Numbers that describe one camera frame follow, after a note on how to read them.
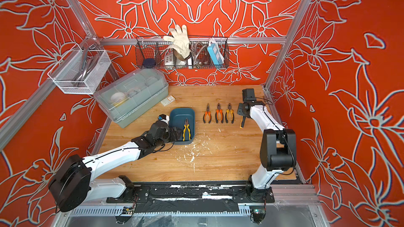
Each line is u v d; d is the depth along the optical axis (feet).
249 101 2.37
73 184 1.32
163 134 2.17
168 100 3.62
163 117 2.49
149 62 3.20
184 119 3.29
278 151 1.52
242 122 2.87
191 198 2.39
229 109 3.42
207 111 3.40
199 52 2.74
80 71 2.50
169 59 3.09
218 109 3.46
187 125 3.18
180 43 2.93
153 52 3.30
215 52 2.87
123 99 2.87
